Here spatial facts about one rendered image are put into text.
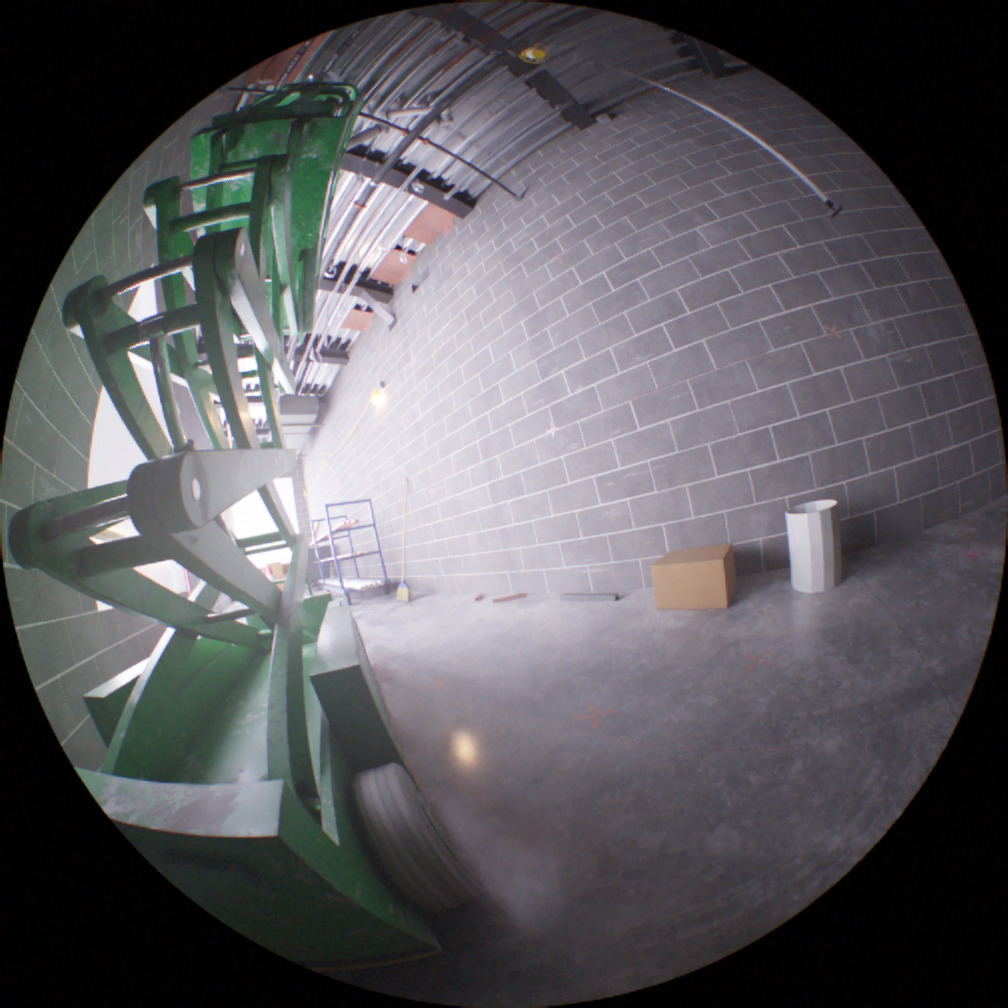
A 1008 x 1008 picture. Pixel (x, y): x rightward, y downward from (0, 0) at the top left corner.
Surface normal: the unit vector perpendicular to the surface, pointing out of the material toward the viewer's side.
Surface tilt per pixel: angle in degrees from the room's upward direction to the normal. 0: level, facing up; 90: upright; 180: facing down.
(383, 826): 25
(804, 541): 90
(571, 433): 90
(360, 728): 90
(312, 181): 180
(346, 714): 90
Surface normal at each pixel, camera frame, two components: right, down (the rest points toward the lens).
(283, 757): -0.04, -0.97
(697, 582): -0.77, 0.14
